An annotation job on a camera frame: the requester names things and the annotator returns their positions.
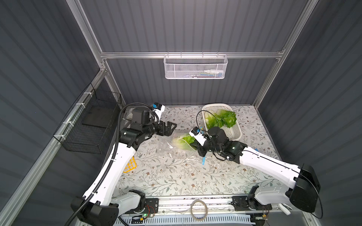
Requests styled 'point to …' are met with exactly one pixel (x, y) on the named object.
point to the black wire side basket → (88, 128)
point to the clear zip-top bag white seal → (166, 141)
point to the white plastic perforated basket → (234, 132)
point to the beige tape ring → (191, 212)
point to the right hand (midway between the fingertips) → (193, 142)
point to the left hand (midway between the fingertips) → (170, 125)
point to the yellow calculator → (131, 165)
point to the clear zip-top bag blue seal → (183, 154)
